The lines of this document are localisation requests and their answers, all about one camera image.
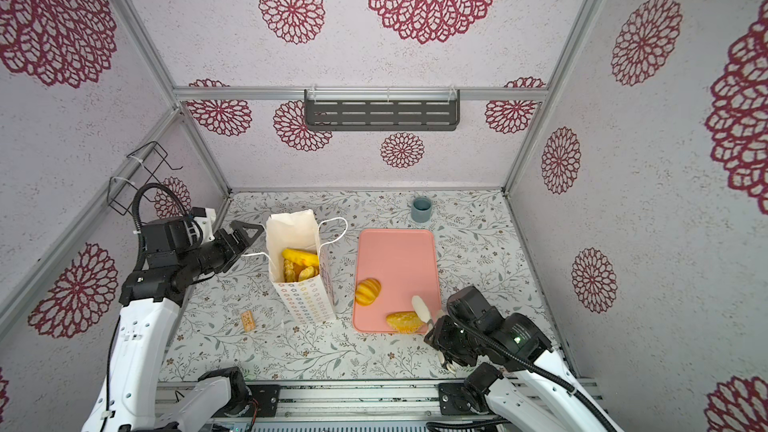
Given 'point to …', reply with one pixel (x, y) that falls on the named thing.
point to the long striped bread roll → (289, 271)
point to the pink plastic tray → (403, 262)
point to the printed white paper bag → (310, 300)
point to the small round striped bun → (367, 290)
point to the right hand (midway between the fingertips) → (426, 341)
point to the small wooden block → (248, 320)
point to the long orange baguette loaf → (300, 257)
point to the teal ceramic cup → (421, 210)
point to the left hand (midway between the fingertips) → (255, 242)
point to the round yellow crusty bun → (404, 321)
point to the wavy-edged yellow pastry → (308, 272)
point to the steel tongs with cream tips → (425, 315)
